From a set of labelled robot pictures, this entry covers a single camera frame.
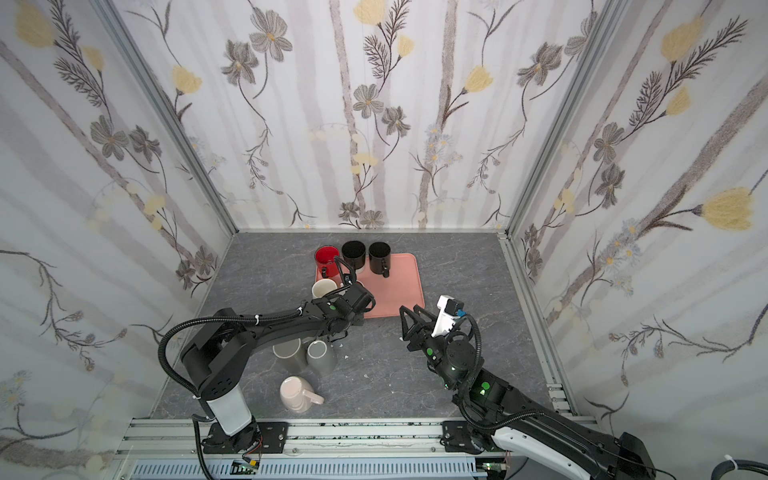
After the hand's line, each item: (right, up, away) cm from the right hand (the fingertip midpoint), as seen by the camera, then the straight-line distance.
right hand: (403, 306), depth 68 cm
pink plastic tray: (0, -1, +33) cm, 33 cm away
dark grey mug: (-29, -15, +10) cm, 34 cm away
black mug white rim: (-6, +11, +34) cm, 37 cm away
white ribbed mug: (-26, +2, +29) cm, 39 cm away
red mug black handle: (-27, +10, +38) cm, 48 cm away
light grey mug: (-21, -15, +11) cm, 28 cm away
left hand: (-15, -3, +25) cm, 29 cm away
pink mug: (-26, -22, +4) cm, 34 cm away
